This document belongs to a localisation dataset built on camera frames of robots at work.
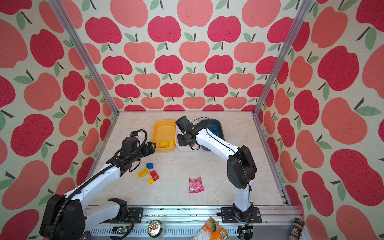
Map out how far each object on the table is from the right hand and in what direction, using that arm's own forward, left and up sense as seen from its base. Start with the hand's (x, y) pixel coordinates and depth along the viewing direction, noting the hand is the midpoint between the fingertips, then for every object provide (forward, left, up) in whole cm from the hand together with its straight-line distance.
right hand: (185, 140), depth 88 cm
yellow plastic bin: (+16, +19, -13) cm, 27 cm away
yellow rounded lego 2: (+3, +10, -9) cm, 14 cm away
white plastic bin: (-6, +2, +16) cm, 17 cm away
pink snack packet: (-22, -8, -12) cm, 26 cm away
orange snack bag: (-42, -18, -12) cm, 47 cm away
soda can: (-44, +6, -2) cm, 45 cm away
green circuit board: (-46, +27, -15) cm, 55 cm away
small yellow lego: (-22, +19, -13) cm, 32 cm away
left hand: (-6, +18, -1) cm, 19 cm away
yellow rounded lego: (+3, +16, -12) cm, 20 cm away
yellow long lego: (-18, +23, -11) cm, 31 cm away
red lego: (-19, +16, -12) cm, 28 cm away
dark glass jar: (-37, -57, -11) cm, 68 cm away
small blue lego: (-12, +22, -15) cm, 29 cm away
